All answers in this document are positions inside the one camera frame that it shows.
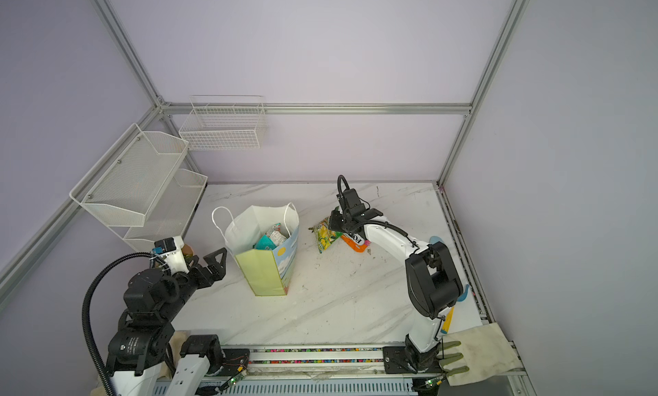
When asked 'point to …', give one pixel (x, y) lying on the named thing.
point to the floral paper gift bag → (269, 272)
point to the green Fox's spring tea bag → (324, 235)
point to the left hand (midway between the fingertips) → (212, 258)
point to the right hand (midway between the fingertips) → (326, 223)
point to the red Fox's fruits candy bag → (335, 235)
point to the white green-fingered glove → (485, 352)
